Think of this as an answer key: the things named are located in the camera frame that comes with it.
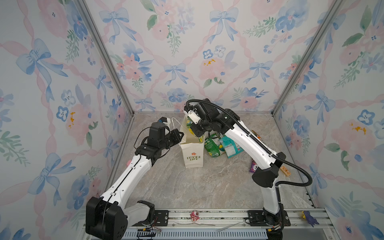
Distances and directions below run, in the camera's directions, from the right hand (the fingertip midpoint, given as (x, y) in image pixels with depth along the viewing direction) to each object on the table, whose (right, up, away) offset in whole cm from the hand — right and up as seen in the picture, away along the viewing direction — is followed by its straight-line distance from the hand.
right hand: (193, 124), depth 75 cm
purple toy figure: (+57, -46, -3) cm, 73 cm away
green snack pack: (+44, -6, +28) cm, 52 cm away
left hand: (-4, -4, +1) cm, 6 cm away
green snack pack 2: (+12, -13, +22) cm, 28 cm away
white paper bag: (0, -13, 0) cm, 13 cm away
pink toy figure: (+1, -44, -5) cm, 44 cm away
